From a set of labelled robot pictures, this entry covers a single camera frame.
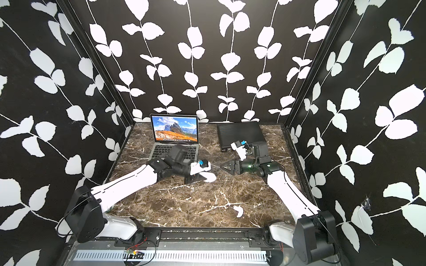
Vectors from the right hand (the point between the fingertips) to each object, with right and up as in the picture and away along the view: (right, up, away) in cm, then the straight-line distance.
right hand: (224, 163), depth 76 cm
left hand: (-9, -4, +2) cm, 10 cm away
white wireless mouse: (-7, -6, +1) cm, 9 cm away
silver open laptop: (-34, +17, +28) cm, 47 cm away
